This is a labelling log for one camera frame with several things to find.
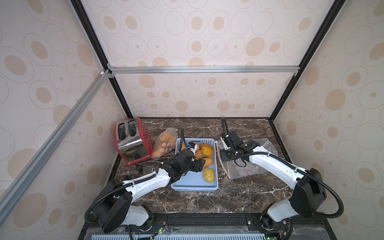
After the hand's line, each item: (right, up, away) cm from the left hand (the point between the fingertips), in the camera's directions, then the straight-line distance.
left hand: (204, 160), depth 82 cm
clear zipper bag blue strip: (+43, +7, +18) cm, 47 cm away
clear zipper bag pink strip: (-23, +9, +8) cm, 26 cm away
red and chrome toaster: (-42, +10, +4) cm, 43 cm away
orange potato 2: (-3, +1, +11) cm, 12 cm away
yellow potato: (+3, -9, +3) cm, 10 cm away
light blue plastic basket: (-7, -15, +9) cm, 18 cm away
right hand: (+14, +3, +3) cm, 15 cm away
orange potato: (-28, +3, +9) cm, 29 cm away
